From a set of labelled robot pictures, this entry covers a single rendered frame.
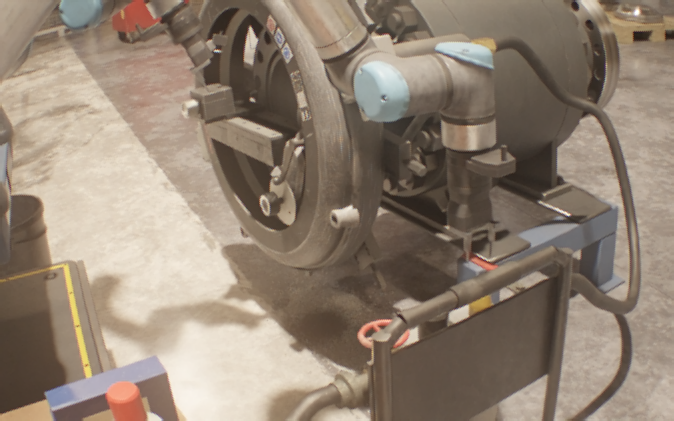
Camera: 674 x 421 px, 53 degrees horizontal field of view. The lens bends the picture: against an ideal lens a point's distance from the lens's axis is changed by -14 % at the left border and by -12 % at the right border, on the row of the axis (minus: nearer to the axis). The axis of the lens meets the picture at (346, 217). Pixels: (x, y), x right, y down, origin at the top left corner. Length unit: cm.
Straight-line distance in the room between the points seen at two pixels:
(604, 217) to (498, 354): 96
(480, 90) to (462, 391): 46
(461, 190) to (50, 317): 92
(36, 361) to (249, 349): 71
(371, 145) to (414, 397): 57
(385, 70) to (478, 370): 47
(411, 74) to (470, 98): 11
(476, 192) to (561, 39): 85
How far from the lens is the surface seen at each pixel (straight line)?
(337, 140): 147
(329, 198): 152
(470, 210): 126
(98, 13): 149
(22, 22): 94
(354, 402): 108
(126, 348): 209
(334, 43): 120
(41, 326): 163
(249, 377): 189
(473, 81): 117
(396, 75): 111
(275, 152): 165
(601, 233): 211
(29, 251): 213
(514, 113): 187
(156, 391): 92
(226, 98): 184
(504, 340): 119
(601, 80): 226
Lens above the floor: 109
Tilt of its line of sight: 24 degrees down
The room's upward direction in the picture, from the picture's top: 5 degrees counter-clockwise
